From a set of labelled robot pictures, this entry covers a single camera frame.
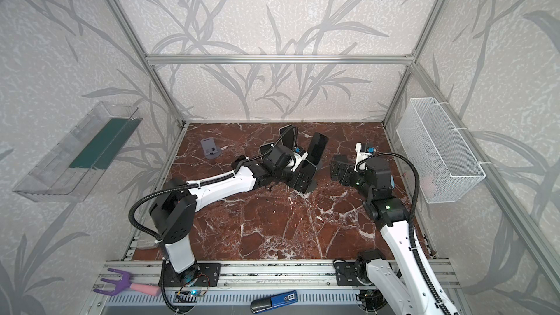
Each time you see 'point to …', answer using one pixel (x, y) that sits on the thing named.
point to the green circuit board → (195, 293)
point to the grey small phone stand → (210, 149)
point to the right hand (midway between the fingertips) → (340, 162)
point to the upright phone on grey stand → (289, 135)
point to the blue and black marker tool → (276, 301)
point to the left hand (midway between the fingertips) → (304, 176)
